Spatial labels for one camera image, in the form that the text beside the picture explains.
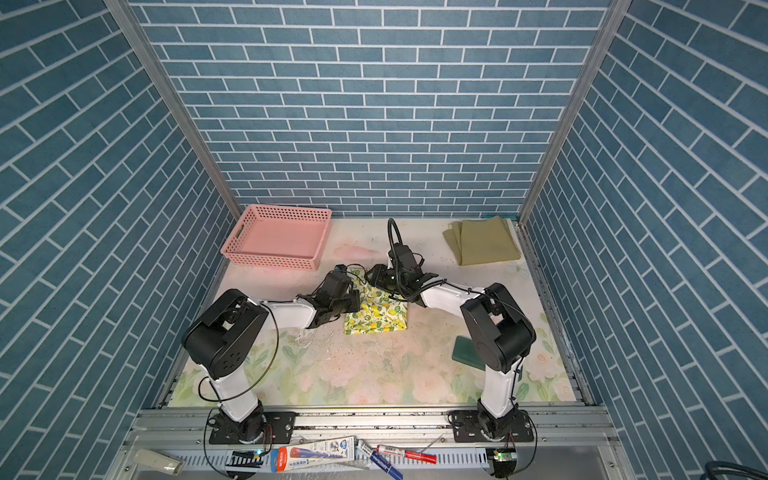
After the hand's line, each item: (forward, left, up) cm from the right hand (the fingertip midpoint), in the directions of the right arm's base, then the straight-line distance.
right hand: (365, 274), depth 91 cm
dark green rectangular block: (-17, -32, -13) cm, 38 cm away
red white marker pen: (-44, -20, -10) cm, 50 cm away
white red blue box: (-46, +6, -9) cm, 47 cm away
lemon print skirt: (-9, -5, -7) cm, 12 cm away
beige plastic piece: (-50, +40, -6) cm, 64 cm away
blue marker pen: (-45, -9, -10) cm, 47 cm away
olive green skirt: (+25, -39, -10) cm, 48 cm away
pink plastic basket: (+21, +36, -9) cm, 43 cm away
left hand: (-3, +2, -10) cm, 11 cm away
